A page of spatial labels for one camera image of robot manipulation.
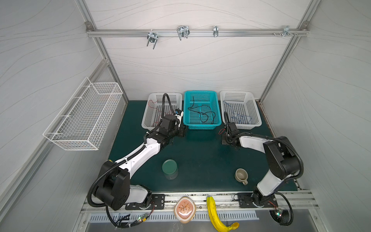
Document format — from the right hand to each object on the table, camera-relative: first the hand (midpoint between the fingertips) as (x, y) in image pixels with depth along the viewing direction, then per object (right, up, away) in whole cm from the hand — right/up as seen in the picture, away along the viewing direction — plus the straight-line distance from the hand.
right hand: (227, 135), depth 98 cm
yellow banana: (-13, -35, -34) cm, 51 cm away
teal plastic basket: (-17, +18, +17) cm, 30 cm away
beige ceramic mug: (+4, -21, -16) cm, 26 cm away
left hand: (-28, +9, -13) cm, 33 cm away
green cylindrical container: (-37, -14, -23) cm, 46 cm away
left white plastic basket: (-55, +16, +13) cm, 59 cm away
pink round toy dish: (-29, -32, -29) cm, 52 cm away
